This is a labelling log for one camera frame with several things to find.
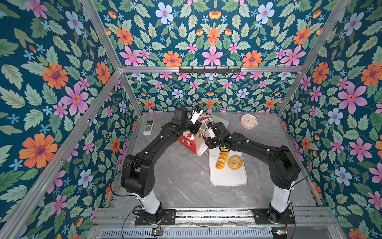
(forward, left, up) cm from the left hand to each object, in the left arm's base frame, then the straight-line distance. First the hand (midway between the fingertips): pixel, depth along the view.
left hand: (203, 119), depth 83 cm
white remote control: (+15, +40, -23) cm, 48 cm away
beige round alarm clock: (+15, -36, -22) cm, 45 cm away
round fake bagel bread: (-20, -19, -22) cm, 35 cm away
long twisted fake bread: (-14, -11, -23) cm, 29 cm away
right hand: (-5, -2, -14) cm, 15 cm away
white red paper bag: (-10, +5, -9) cm, 15 cm away
